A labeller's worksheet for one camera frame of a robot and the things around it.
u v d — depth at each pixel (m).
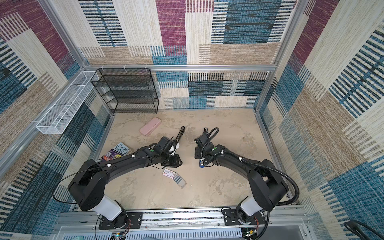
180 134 1.05
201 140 0.69
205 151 0.67
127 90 1.11
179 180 0.85
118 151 0.96
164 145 0.69
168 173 0.87
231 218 0.73
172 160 0.77
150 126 1.09
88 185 0.44
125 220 0.70
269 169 0.42
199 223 0.73
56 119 0.71
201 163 0.89
